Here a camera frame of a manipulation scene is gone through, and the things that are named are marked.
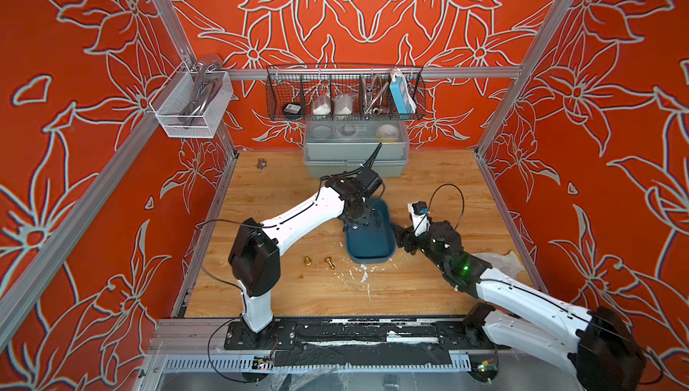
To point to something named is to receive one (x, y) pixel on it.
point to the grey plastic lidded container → (332, 147)
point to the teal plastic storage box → (375, 243)
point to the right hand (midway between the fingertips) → (396, 220)
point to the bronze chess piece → (330, 264)
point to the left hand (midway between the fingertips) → (361, 214)
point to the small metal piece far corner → (261, 163)
